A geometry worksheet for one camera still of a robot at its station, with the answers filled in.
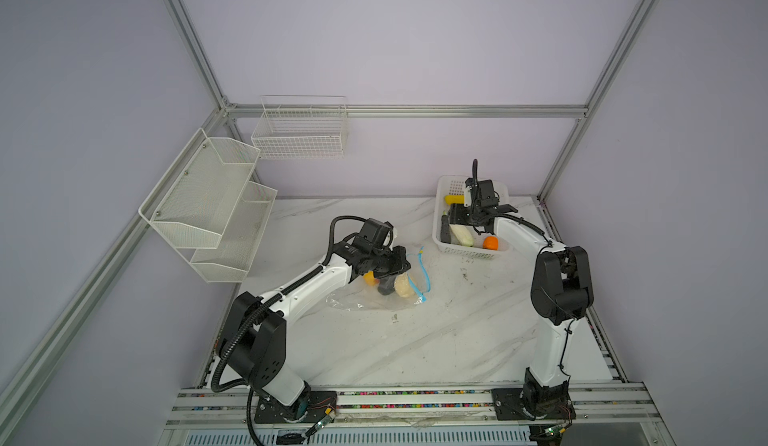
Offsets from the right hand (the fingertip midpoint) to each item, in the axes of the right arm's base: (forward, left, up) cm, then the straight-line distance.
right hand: (456, 210), depth 98 cm
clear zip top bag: (-25, +32, -13) cm, 43 cm away
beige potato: (-26, +18, -6) cm, 32 cm away
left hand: (-24, +16, +2) cm, 29 cm away
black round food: (-25, +23, -6) cm, 34 cm away
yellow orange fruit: (-35, +25, +15) cm, 46 cm away
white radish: (-3, -3, -10) cm, 11 cm away
